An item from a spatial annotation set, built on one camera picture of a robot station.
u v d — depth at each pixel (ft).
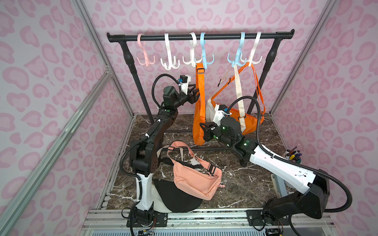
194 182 2.62
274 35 1.70
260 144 3.40
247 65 1.93
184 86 2.36
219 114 2.06
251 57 1.94
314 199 1.26
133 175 1.80
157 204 2.53
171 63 1.91
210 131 2.06
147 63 1.89
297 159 2.62
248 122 2.55
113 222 2.40
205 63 1.98
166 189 2.58
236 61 1.95
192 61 1.98
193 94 2.45
